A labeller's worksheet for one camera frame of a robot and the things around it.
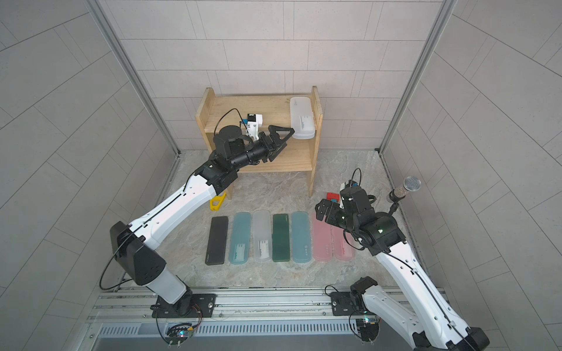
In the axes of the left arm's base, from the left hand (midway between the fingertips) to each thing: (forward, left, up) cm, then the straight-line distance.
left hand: (295, 137), depth 64 cm
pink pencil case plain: (-15, -12, -41) cm, 45 cm away
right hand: (-13, -10, -20) cm, 26 cm away
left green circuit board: (-44, +35, -40) cm, 69 cm away
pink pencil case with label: (-19, -20, -40) cm, 48 cm away
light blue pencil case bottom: (-14, -3, -40) cm, 43 cm away
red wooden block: (+5, -18, -39) cm, 43 cm away
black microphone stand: (-9, -37, -26) cm, 46 cm away
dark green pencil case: (-14, +5, -40) cm, 43 cm away
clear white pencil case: (-14, +12, -41) cm, 45 cm away
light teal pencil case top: (-17, +20, -39) cm, 47 cm away
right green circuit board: (-43, -24, -39) cm, 63 cm away
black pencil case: (-15, +29, -40) cm, 52 cm away
